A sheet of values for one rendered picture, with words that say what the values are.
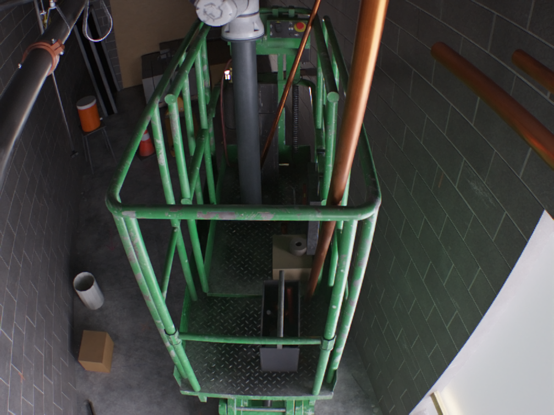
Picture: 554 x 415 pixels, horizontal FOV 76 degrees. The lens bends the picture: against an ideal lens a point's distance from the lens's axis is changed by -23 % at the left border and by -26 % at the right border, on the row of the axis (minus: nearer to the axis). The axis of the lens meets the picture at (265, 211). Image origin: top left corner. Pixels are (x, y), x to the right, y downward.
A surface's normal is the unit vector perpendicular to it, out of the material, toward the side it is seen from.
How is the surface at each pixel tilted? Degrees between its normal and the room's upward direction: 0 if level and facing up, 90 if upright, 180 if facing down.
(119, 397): 0
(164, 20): 90
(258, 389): 0
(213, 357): 0
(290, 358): 90
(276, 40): 90
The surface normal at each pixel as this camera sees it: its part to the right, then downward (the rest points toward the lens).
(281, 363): -0.04, 0.69
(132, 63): 0.24, 0.67
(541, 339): -0.97, 0.18
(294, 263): -0.02, -0.72
